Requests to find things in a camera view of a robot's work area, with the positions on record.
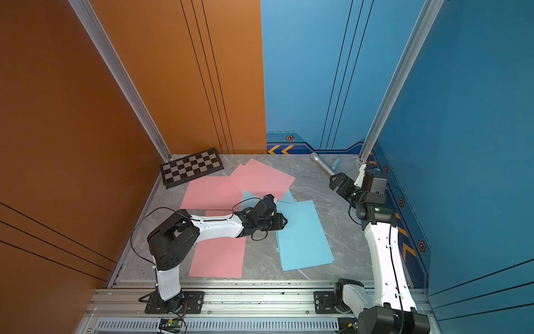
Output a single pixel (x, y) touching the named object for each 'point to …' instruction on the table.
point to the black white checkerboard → (190, 168)
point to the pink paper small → (259, 179)
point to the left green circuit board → (171, 324)
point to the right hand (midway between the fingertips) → (338, 182)
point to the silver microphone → (316, 156)
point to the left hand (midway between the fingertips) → (287, 219)
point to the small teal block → (335, 164)
